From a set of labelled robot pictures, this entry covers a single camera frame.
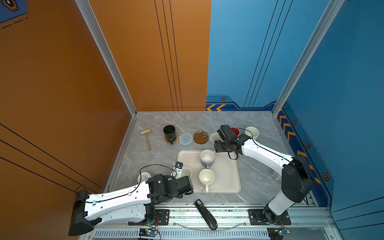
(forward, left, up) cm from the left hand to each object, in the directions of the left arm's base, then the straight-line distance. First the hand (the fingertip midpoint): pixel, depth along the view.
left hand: (179, 185), depth 74 cm
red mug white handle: (+36, -34, 0) cm, 49 cm away
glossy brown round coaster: (+37, -11, -10) cm, 40 cm away
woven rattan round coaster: (+32, +7, -9) cm, 34 cm away
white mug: (+36, -46, -2) cm, 58 cm away
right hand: (+23, -22, 0) cm, 31 cm away
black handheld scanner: (-11, -14, -8) cm, 19 cm away
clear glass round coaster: (+35, -1, -9) cm, 36 cm away
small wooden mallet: (+40, +29, -9) cm, 50 cm away
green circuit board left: (-18, +15, -11) cm, 26 cm away
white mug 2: (+7, -15, -8) cm, 18 cm away
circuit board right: (-18, -47, -11) cm, 52 cm away
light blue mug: (+7, -3, -1) cm, 8 cm away
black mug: (+33, +9, -1) cm, 34 cm away
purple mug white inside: (+20, -15, -9) cm, 27 cm away
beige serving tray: (+7, -27, -11) cm, 30 cm away
